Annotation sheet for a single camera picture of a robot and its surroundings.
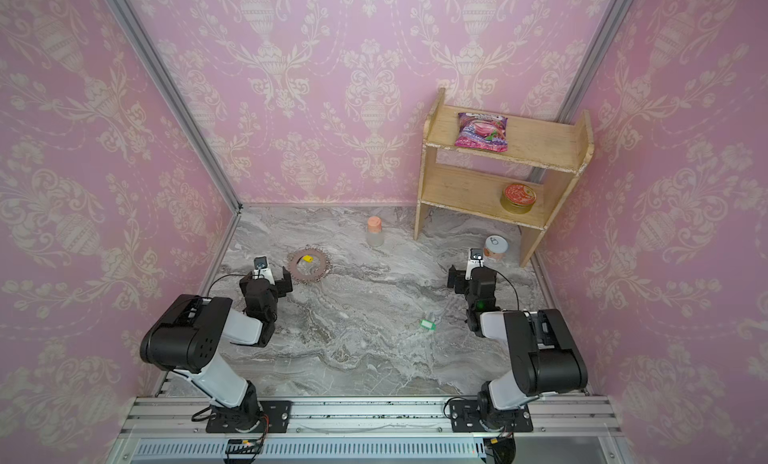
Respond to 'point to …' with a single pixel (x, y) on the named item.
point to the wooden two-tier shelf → (511, 170)
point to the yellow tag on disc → (307, 258)
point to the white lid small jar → (496, 244)
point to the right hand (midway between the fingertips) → (470, 265)
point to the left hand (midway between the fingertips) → (269, 270)
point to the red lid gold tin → (518, 198)
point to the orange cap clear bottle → (375, 236)
